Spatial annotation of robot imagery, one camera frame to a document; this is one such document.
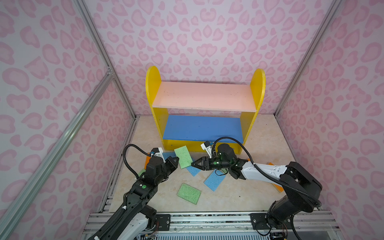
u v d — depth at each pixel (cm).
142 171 60
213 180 86
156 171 58
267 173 51
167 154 100
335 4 68
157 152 72
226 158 66
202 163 71
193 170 90
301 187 45
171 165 68
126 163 57
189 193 82
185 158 79
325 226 72
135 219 59
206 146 75
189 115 121
